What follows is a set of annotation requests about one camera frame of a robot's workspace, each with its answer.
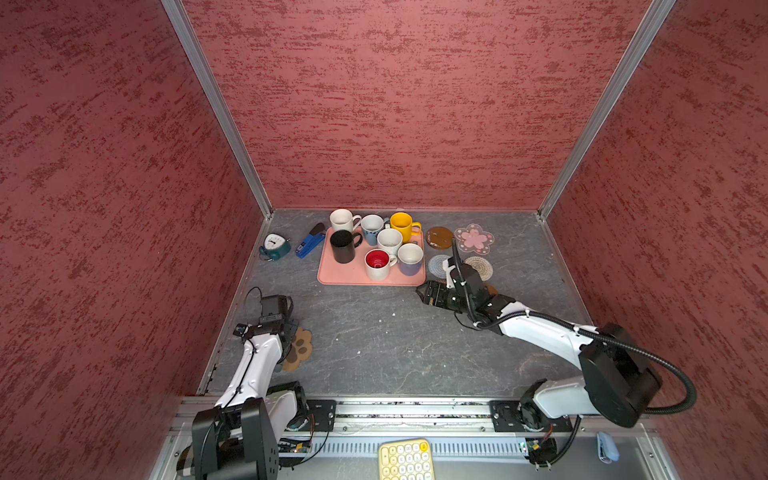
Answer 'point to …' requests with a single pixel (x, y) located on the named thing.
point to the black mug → (343, 244)
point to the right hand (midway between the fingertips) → (423, 298)
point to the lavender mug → (410, 256)
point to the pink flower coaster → (474, 238)
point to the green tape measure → (274, 247)
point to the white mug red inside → (378, 263)
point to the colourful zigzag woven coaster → (481, 265)
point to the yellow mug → (403, 222)
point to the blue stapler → (315, 236)
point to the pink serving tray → (330, 273)
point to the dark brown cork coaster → (439, 238)
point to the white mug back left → (343, 220)
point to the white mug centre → (389, 239)
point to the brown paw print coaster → (301, 350)
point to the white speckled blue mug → (372, 224)
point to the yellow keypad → (405, 460)
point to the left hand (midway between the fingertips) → (287, 344)
